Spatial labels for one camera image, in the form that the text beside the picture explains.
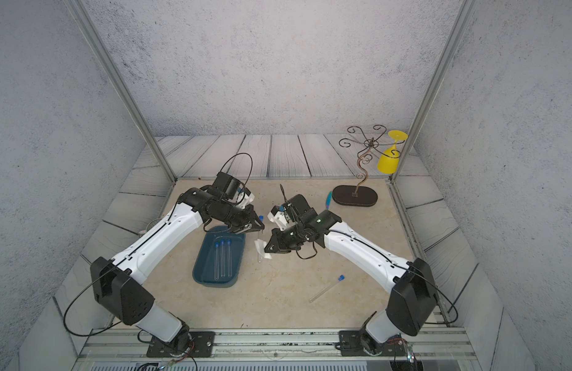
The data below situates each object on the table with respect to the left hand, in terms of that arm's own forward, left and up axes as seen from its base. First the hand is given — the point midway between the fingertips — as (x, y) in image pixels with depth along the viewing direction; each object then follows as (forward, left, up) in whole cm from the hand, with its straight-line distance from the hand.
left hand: (267, 227), depth 75 cm
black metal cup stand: (+31, -39, -20) cm, 54 cm away
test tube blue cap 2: (0, +22, -22) cm, 31 cm away
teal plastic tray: (+1, +20, -21) cm, 29 cm away
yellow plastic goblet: (+33, -49, -1) cm, 59 cm away
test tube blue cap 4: (-8, -26, -22) cm, 35 cm away
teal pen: (+30, -26, -21) cm, 45 cm away
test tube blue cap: (0, +16, -22) cm, 27 cm away
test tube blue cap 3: (0, +19, -22) cm, 29 cm away
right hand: (-7, 0, -2) cm, 8 cm away
